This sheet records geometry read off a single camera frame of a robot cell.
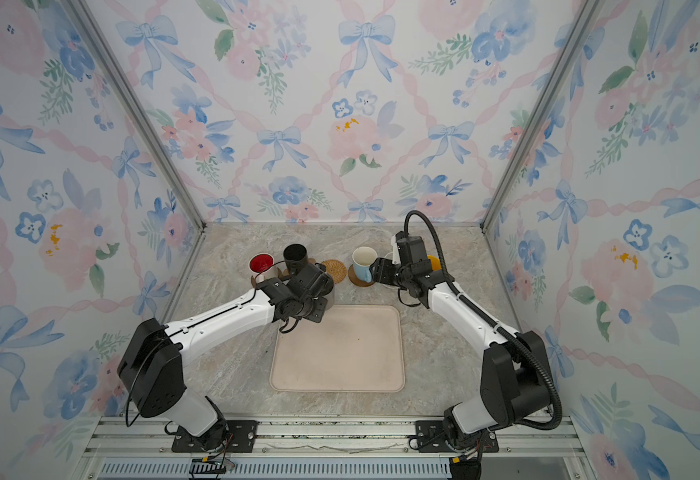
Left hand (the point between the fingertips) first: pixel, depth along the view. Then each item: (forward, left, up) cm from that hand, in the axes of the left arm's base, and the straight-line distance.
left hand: (319, 304), depth 85 cm
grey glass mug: (-3, -4, +9) cm, 10 cm away
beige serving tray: (-8, -10, -13) cm, 18 cm away
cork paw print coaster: (+25, +6, -12) cm, 28 cm away
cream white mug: (+6, -21, +14) cm, 26 cm away
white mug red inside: (+18, +21, -6) cm, 28 cm away
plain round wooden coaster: (+16, -10, -10) cm, 22 cm away
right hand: (+10, -17, +5) cm, 20 cm away
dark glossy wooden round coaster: (+14, +24, -10) cm, 30 cm away
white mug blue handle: (+19, -13, -2) cm, 23 cm away
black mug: (+20, +10, -3) cm, 23 cm away
